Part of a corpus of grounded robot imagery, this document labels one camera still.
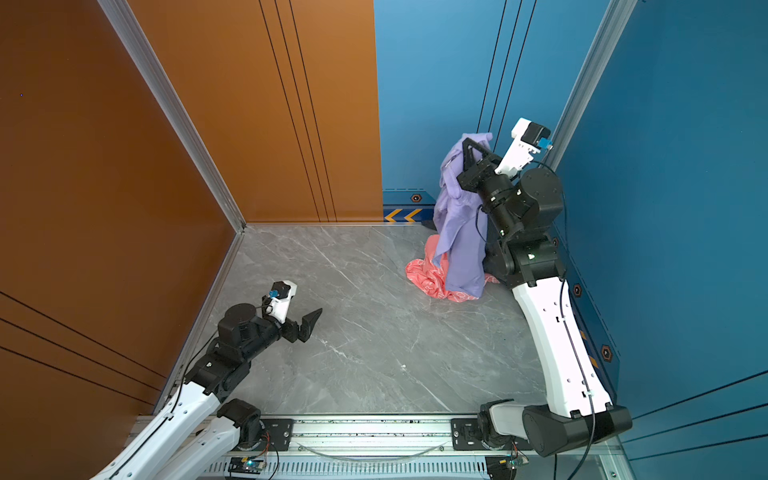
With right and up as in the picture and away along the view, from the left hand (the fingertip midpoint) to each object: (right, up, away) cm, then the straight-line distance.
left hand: (306, 299), depth 76 cm
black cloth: (+37, +23, +46) cm, 63 cm away
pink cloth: (+34, +6, +16) cm, 38 cm away
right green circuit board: (+49, -39, -5) cm, 63 cm away
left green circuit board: (-13, -39, -5) cm, 41 cm away
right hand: (+35, +33, -21) cm, 52 cm away
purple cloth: (+38, +13, -6) cm, 41 cm away
